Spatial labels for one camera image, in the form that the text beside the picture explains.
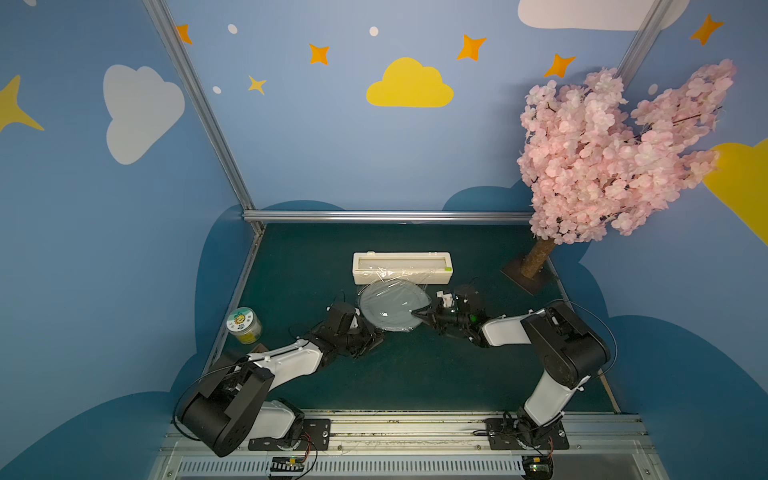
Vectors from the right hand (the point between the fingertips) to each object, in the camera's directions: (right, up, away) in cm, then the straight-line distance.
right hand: (414, 309), depth 90 cm
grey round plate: (-8, +1, +3) cm, 8 cm away
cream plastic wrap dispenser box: (+7, +12, +10) cm, 17 cm away
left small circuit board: (-34, -36, -17) cm, 52 cm away
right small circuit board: (+29, -37, -17) cm, 50 cm away
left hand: (-8, -6, -4) cm, 11 cm away
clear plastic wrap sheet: (-8, +3, +4) cm, 9 cm away
